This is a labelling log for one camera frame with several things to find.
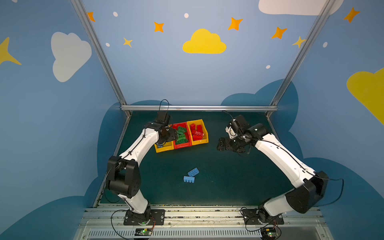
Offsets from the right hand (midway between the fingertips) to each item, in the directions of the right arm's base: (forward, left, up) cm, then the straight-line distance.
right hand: (225, 146), depth 78 cm
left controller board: (-38, +39, -19) cm, 58 cm away
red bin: (+26, +25, -14) cm, 39 cm away
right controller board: (-35, -22, -21) cm, 46 cm away
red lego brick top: (+26, +19, -16) cm, 36 cm away
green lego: (+16, +26, -15) cm, 34 cm away
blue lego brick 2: (-7, +16, -19) cm, 26 cm away
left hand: (+9, +30, -5) cm, 32 cm away
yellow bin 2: (+18, +10, -18) cm, 27 cm away
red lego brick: (+26, +14, -17) cm, 34 cm away
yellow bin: (+10, +35, -17) cm, 40 cm away
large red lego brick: (+17, +15, -15) cm, 27 cm away
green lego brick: (+14, +26, -17) cm, 34 cm away
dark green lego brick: (+23, +27, -17) cm, 39 cm away
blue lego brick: (+9, +40, -16) cm, 44 cm away
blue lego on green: (-12, +19, -17) cm, 28 cm away
